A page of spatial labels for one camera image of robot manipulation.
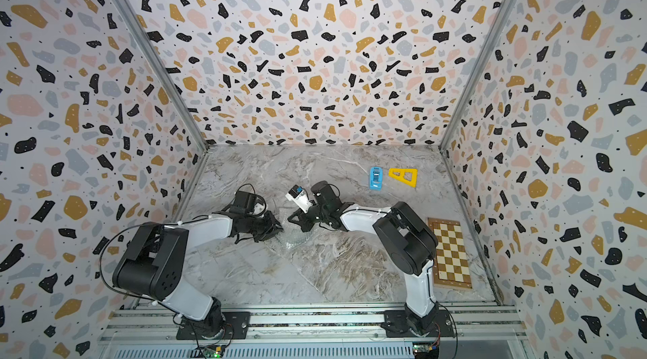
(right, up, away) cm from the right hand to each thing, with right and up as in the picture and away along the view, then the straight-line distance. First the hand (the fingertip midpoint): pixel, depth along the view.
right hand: (290, 220), depth 88 cm
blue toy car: (+33, +14, +19) cm, 40 cm away
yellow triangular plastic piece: (+49, +12, +22) cm, 55 cm away
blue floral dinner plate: (+1, -7, +2) cm, 7 cm away
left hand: (-2, -3, +4) cm, 5 cm away
